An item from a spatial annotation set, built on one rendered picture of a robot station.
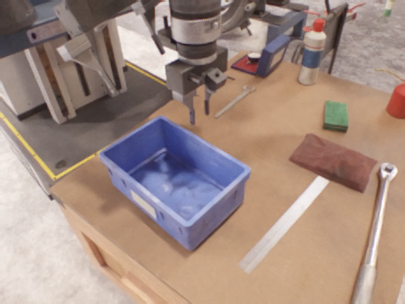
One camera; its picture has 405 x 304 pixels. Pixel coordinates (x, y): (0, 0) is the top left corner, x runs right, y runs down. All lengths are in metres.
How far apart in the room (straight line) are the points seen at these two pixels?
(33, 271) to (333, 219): 1.06
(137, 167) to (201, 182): 0.18
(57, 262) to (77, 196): 0.53
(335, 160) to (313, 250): 0.27
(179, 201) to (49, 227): 0.80
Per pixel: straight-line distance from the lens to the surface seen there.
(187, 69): 0.58
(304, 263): 0.70
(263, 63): 1.19
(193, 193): 0.78
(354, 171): 0.89
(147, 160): 0.85
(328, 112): 1.04
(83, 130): 1.30
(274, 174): 0.84
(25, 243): 1.45
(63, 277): 1.30
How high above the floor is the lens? 1.08
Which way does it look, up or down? 43 degrees down
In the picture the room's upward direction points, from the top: 2 degrees counter-clockwise
